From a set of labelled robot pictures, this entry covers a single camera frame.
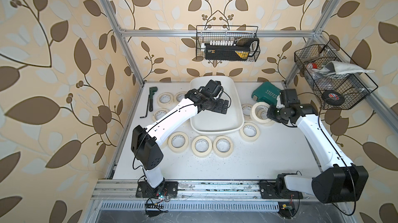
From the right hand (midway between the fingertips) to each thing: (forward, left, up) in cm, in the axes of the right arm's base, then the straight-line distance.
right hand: (269, 114), depth 81 cm
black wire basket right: (+7, -29, +17) cm, 34 cm away
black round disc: (0, -26, +12) cm, 29 cm away
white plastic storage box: (+7, +31, -17) cm, 36 cm away
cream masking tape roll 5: (+3, -6, -16) cm, 17 cm away
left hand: (+2, +25, +6) cm, 26 cm away
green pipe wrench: (+35, +74, -16) cm, 83 cm away
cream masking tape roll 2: (-9, +37, -17) cm, 42 cm away
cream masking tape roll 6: (-1, +8, -17) cm, 18 cm away
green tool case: (+26, -10, -13) cm, 31 cm away
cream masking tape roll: (-6, +51, -17) cm, 54 cm away
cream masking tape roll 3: (-9, +25, -18) cm, 32 cm away
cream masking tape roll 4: (-1, +9, +2) cm, 9 cm away
